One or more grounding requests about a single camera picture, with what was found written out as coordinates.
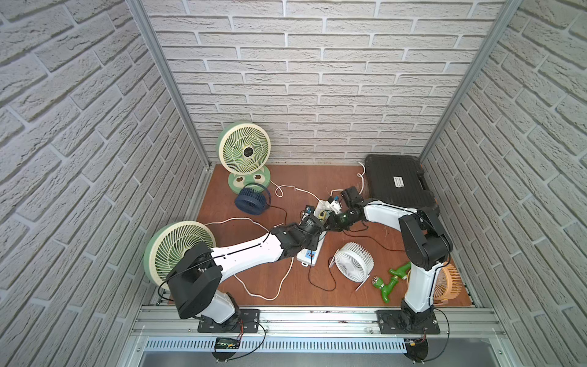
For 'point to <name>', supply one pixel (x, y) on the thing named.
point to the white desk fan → (354, 262)
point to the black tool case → (398, 180)
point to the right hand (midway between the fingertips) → (325, 228)
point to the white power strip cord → (358, 175)
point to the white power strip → (309, 256)
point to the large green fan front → (166, 246)
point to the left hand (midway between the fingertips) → (308, 227)
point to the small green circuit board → (227, 342)
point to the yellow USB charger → (323, 215)
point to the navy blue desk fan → (250, 200)
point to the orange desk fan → (449, 289)
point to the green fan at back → (244, 148)
